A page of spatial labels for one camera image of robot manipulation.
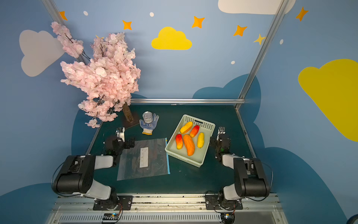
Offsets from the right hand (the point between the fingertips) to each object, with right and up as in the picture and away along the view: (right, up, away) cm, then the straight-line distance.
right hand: (221, 136), depth 95 cm
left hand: (-65, +1, 0) cm, 65 cm away
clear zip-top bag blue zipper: (-50, -14, -4) cm, 53 cm away
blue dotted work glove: (-54, +5, +10) cm, 55 cm away
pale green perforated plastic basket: (-9, +6, +10) cm, 14 cm away
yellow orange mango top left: (-25, +5, +7) cm, 26 cm away
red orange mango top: (-18, +3, +7) cm, 19 cm away
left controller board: (-66, -40, -22) cm, 80 cm away
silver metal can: (-54, +14, +12) cm, 57 cm away
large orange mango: (-23, -5, -2) cm, 23 cm away
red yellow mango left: (-30, -4, +1) cm, 30 cm away
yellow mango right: (-14, -4, +2) cm, 15 cm away
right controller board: (-3, -41, -22) cm, 47 cm away
